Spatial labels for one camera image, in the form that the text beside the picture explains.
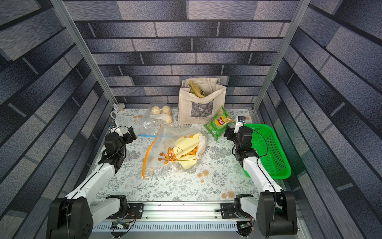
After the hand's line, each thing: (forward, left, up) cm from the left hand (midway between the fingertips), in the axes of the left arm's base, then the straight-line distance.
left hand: (125, 127), depth 83 cm
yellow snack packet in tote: (+27, -41, +6) cm, 50 cm away
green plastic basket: (0, -89, -19) cm, 91 cm away
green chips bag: (+11, -55, -12) cm, 58 cm away
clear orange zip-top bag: (-16, -16, -19) cm, 30 cm away
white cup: (+31, +20, -14) cm, 40 cm away
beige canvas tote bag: (+17, -43, +8) cm, 47 cm away
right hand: (+3, -62, 0) cm, 62 cm away
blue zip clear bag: (+14, -7, -19) cm, 25 cm away
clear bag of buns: (+24, -13, -15) cm, 31 cm away
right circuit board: (-44, -65, -23) cm, 82 cm away
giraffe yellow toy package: (-7, -36, -12) cm, 39 cm away
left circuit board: (-44, -3, -21) cm, 49 cm away
